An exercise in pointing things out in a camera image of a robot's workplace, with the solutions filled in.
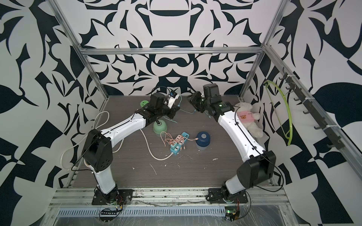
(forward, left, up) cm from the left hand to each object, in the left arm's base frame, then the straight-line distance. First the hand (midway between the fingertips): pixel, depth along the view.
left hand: (177, 104), depth 86 cm
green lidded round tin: (+16, +25, -16) cm, 34 cm away
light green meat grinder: (-9, +12, -12) cm, 19 cm away
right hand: (-3, -5, +10) cm, 11 cm away
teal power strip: (-20, +2, -19) cm, 27 cm away
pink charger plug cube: (-16, 0, -14) cm, 21 cm away
